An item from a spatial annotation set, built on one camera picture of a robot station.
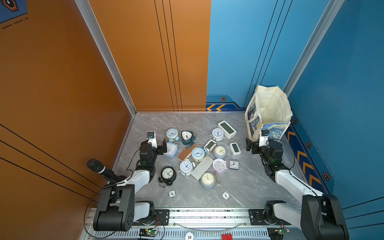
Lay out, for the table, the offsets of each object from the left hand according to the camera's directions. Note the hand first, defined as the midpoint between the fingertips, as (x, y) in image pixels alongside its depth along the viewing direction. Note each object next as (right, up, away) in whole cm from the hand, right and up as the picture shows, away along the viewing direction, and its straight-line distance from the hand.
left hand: (157, 137), depth 89 cm
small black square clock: (+46, -16, 0) cm, 49 cm away
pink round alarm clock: (+37, -17, 0) cm, 41 cm away
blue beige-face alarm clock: (+30, -23, -8) cm, 38 cm away
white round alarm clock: (+38, +1, +13) cm, 40 cm away
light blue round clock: (+7, +1, +13) cm, 15 cm away
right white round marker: (+39, -31, -9) cm, 51 cm away
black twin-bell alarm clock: (+7, -21, -4) cm, 23 cm away
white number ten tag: (+21, -40, -26) cm, 52 cm away
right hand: (+58, 0, -2) cm, 58 cm away
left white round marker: (+10, -30, -8) cm, 33 cm away
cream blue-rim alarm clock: (+24, -10, +3) cm, 27 cm away
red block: (+38, -43, -22) cm, 62 cm away
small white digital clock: (+48, -8, +7) cm, 50 cm away
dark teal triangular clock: (+17, -1, +10) cm, 20 cm away
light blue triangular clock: (+8, -9, +6) cm, 13 cm away
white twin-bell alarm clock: (+18, -17, -3) cm, 25 cm away
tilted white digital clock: (+32, -6, +6) cm, 33 cm away
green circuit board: (-1, -44, -18) cm, 48 cm away
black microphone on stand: (-18, -10, -27) cm, 34 cm away
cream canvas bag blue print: (+76, +19, +20) cm, 81 cm away
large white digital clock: (+46, +3, +13) cm, 48 cm away
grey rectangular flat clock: (+29, -16, 0) cm, 33 cm away
